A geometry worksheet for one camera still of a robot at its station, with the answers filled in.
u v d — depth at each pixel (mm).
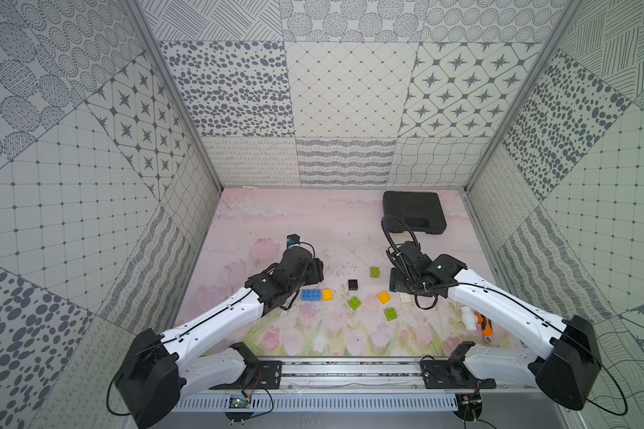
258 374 731
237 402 715
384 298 881
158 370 390
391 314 838
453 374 661
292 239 728
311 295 880
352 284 904
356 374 755
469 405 732
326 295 882
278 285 599
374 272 937
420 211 1120
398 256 614
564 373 381
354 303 864
